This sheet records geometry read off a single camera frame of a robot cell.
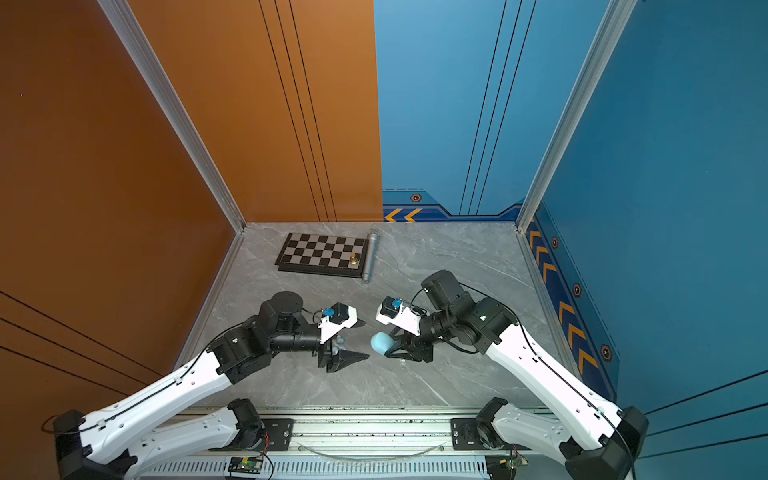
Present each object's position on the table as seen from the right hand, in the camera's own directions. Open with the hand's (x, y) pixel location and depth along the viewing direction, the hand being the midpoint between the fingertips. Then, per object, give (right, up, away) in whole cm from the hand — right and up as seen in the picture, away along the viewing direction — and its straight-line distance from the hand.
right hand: (389, 343), depth 65 cm
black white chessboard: (-26, +19, +40) cm, 52 cm away
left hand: (-5, +2, 0) cm, 6 cm away
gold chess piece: (-13, +17, +37) cm, 43 cm away
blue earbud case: (-2, +1, -2) cm, 3 cm away
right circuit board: (+27, -32, +5) cm, 42 cm away
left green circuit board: (-35, -32, +6) cm, 47 cm away
